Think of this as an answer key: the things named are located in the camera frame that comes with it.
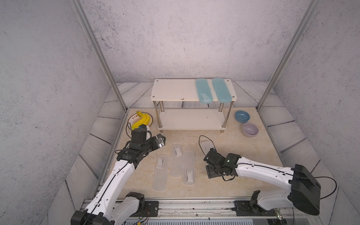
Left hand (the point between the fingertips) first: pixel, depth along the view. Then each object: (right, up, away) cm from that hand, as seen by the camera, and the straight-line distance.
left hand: (162, 140), depth 79 cm
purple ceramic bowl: (+60, +4, +25) cm, 65 cm away
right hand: (+29, -18, +2) cm, 34 cm away
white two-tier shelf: (+14, +29, +6) cm, 33 cm away
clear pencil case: (-1, -21, +6) cm, 22 cm away
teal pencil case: (+35, +27, +4) cm, 44 cm away
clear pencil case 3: (+15, -18, +8) cm, 25 cm away
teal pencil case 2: (+24, +27, +2) cm, 36 cm away
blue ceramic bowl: (+58, +14, +33) cm, 68 cm away
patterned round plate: (-28, +13, +36) cm, 47 cm away
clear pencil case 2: (+7, -15, +10) cm, 20 cm away
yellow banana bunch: (-17, +11, +27) cm, 34 cm away
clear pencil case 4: (+26, -5, +8) cm, 28 cm away
